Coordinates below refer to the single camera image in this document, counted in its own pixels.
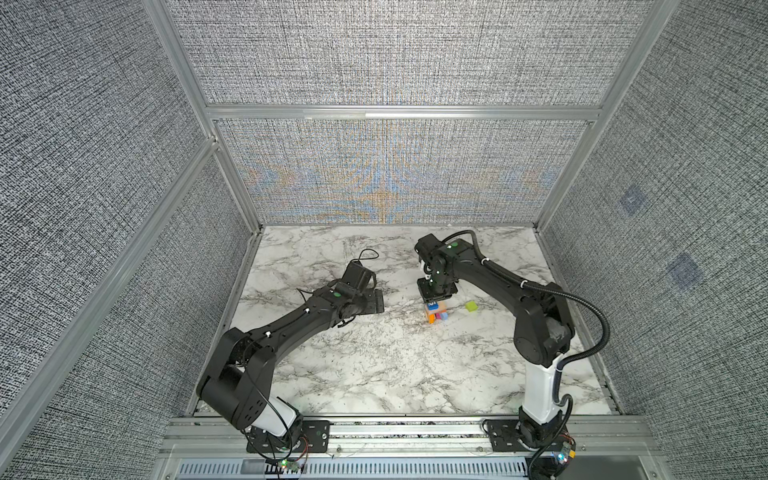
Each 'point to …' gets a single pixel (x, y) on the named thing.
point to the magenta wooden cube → (438, 316)
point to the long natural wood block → (442, 305)
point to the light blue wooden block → (444, 315)
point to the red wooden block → (429, 312)
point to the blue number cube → (432, 306)
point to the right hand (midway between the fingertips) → (429, 297)
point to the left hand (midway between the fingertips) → (372, 302)
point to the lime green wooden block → (471, 306)
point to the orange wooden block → (431, 318)
